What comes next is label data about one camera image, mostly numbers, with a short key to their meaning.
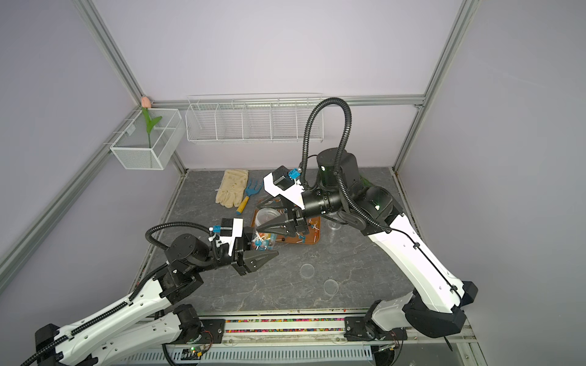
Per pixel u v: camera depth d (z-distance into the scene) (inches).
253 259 20.3
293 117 41.5
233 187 44.5
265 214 19.4
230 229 18.4
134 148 31.1
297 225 16.5
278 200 18.8
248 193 44.0
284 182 14.7
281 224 16.6
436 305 14.7
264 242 20.0
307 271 34.2
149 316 19.3
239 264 19.6
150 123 36.0
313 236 37.1
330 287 32.8
